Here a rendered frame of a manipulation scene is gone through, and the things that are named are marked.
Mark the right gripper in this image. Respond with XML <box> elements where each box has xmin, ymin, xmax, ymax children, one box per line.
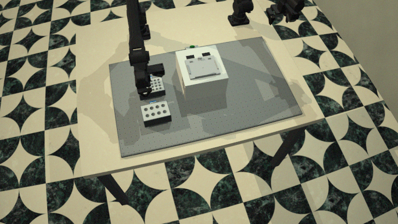
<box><xmin>137</xmin><ymin>82</ymin><xmax>152</xmax><ymax>97</ymax></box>

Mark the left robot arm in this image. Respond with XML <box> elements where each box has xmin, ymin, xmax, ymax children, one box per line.
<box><xmin>228</xmin><ymin>0</ymin><xmax>305</xmax><ymax>26</ymax></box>

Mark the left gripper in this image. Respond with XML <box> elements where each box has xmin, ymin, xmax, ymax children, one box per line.
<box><xmin>266</xmin><ymin>1</ymin><xmax>289</xmax><ymax>25</ymax></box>

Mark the white box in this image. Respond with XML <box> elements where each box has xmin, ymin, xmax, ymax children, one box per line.
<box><xmin>176</xmin><ymin>45</ymin><xmax>229</xmax><ymax>101</ymax></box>

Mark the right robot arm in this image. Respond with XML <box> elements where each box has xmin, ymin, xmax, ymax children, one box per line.
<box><xmin>126</xmin><ymin>0</ymin><xmax>165</xmax><ymax>89</ymax></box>

